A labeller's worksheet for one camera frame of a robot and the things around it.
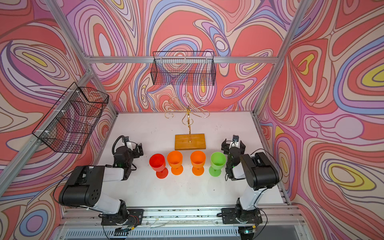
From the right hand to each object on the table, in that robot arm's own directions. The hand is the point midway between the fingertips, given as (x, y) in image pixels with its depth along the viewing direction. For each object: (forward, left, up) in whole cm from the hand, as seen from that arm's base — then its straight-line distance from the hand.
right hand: (233, 143), depth 94 cm
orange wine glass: (-14, +23, +7) cm, 28 cm away
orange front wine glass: (-12, +37, +4) cm, 39 cm away
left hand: (0, +63, +2) cm, 63 cm away
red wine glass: (-16, +45, +8) cm, 48 cm away
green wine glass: (-14, +12, +5) cm, 20 cm away
